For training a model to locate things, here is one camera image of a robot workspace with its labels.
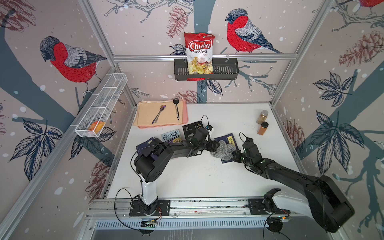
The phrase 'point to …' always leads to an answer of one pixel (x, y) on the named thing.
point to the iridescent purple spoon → (162, 107)
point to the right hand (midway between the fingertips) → (232, 151)
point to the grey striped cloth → (224, 151)
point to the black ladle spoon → (176, 101)
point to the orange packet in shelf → (97, 126)
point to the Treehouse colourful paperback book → (173, 136)
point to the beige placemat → (146, 111)
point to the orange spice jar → (262, 128)
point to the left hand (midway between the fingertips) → (218, 141)
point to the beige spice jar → (262, 117)
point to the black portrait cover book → (189, 130)
